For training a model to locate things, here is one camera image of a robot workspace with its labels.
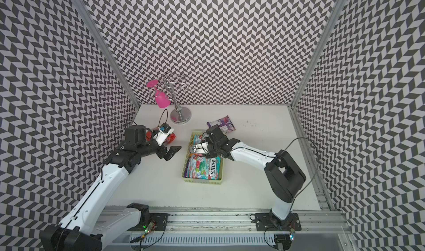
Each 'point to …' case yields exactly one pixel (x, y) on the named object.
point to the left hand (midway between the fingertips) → (172, 142)
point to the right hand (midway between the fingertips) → (203, 145)
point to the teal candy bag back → (197, 139)
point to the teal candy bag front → (200, 167)
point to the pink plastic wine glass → (162, 100)
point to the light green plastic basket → (187, 181)
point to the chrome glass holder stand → (180, 115)
